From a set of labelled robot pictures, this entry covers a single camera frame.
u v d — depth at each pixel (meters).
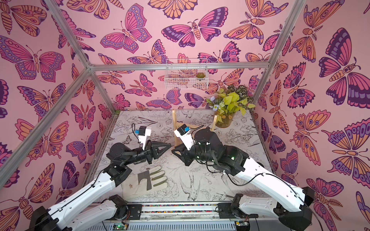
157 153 0.58
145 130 0.55
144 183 0.83
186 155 0.52
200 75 0.92
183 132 0.51
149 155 0.55
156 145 0.58
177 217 0.73
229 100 0.92
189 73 0.96
